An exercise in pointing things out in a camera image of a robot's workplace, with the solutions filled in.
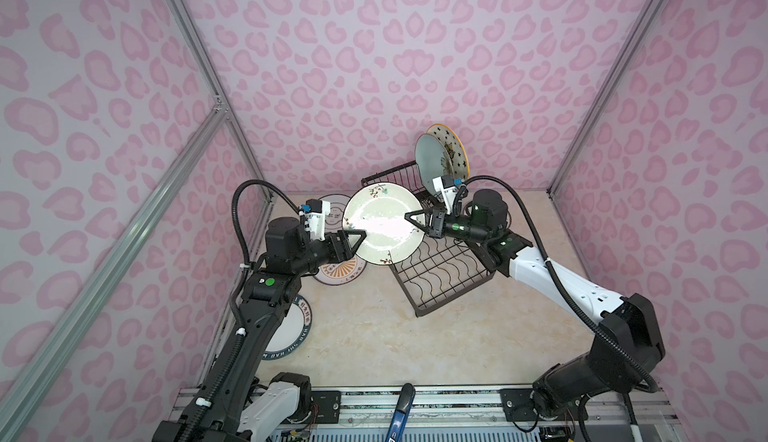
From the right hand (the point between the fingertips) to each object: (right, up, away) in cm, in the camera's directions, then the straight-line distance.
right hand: (410, 216), depth 70 cm
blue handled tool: (-2, -45, -1) cm, 45 cm away
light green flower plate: (+7, +17, +19) cm, 26 cm away
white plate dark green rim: (-34, -33, +18) cm, 51 cm away
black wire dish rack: (+10, -17, +27) cm, 34 cm away
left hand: (-12, -4, 0) cm, 13 cm away
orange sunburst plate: (-21, -18, +28) cm, 40 cm away
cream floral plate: (-8, +1, +1) cm, 8 cm away
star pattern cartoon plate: (+15, +14, +14) cm, 25 cm away
